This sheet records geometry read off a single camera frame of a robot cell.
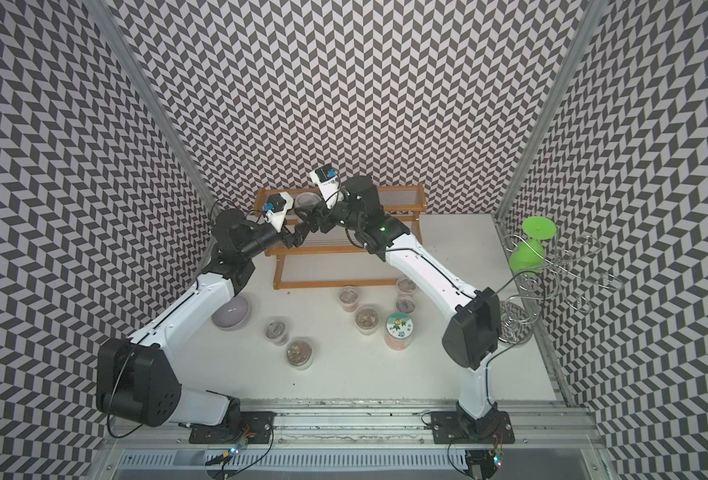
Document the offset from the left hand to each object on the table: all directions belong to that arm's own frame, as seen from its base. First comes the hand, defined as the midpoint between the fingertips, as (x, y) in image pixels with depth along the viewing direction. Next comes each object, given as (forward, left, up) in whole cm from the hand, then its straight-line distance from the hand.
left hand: (307, 209), depth 75 cm
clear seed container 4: (-12, -27, -28) cm, 41 cm away
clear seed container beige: (-17, -15, -28) cm, 36 cm away
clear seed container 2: (-10, -10, -28) cm, 31 cm away
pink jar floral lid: (-21, -24, -25) cm, 41 cm away
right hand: (-1, -1, +2) cm, 2 cm away
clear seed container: (-21, +10, -27) cm, 35 cm away
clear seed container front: (-27, +3, -28) cm, 39 cm away
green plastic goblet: (-9, -57, -8) cm, 58 cm away
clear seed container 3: (-7, -27, -27) cm, 39 cm away
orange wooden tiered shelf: (+7, -30, -6) cm, 31 cm away
